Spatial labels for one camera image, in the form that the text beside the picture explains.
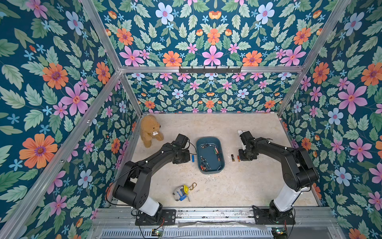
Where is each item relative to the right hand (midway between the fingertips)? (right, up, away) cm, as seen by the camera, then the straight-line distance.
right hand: (244, 157), depth 95 cm
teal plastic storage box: (-22, +1, +1) cm, 22 cm away
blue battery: (-33, -1, 0) cm, 33 cm away
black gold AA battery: (-8, 0, -1) cm, 8 cm away
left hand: (-35, +1, -5) cm, 36 cm away
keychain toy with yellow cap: (-39, -15, -18) cm, 46 cm away
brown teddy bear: (-60, +19, -5) cm, 63 cm away
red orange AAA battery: (-4, 0, -2) cm, 5 cm away
